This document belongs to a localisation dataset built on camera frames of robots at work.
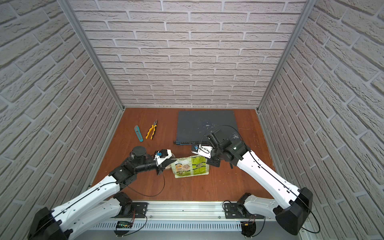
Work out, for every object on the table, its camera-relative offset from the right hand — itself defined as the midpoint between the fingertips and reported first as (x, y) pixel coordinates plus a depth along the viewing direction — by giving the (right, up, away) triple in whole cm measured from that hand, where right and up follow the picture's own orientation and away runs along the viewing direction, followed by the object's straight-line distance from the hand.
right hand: (205, 154), depth 74 cm
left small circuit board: (-41, -35, -2) cm, 53 cm away
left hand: (-16, 0, 0) cm, 16 cm away
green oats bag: (-7, -7, +2) cm, 10 cm away
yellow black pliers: (-36, +14, +33) cm, 50 cm away
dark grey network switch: (-7, +13, +30) cm, 33 cm away
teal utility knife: (-45, +8, +29) cm, 55 cm away
